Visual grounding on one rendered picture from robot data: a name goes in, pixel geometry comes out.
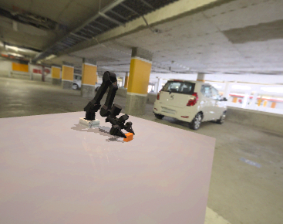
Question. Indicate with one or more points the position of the orange block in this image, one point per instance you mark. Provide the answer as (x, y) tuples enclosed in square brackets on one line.
[(129, 137)]

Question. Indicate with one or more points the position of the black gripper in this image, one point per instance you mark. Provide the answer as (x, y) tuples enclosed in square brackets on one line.
[(116, 128)]

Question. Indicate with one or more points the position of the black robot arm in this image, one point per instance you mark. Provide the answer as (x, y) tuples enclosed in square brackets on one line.
[(107, 110)]

